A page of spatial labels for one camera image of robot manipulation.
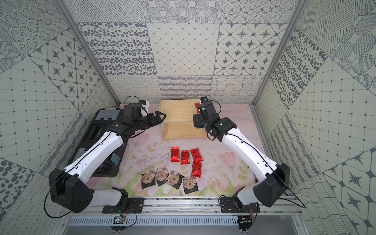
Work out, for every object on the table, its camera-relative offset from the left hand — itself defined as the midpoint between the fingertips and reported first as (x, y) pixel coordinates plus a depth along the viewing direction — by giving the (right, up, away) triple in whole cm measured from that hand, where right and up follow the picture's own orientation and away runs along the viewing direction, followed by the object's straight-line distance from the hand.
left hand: (160, 114), depth 79 cm
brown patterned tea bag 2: (-1, -36, +5) cm, 36 cm away
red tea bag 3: (+20, -25, +12) cm, 34 cm away
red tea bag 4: (+13, -26, +9) cm, 31 cm away
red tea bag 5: (+6, -25, +12) cm, 28 cm away
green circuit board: (-19, -53, -7) cm, 57 cm away
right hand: (+23, -3, -1) cm, 23 cm away
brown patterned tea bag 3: (+7, -37, +3) cm, 38 cm away
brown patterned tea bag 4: (+16, -40, +3) cm, 43 cm away
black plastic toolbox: (-39, -5, +7) cm, 40 cm away
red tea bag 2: (+20, -32, +5) cm, 38 cm away
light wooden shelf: (+8, -6, +23) cm, 25 cm away
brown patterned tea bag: (-8, -37, +3) cm, 38 cm away
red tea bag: (+20, +6, +12) cm, 24 cm away
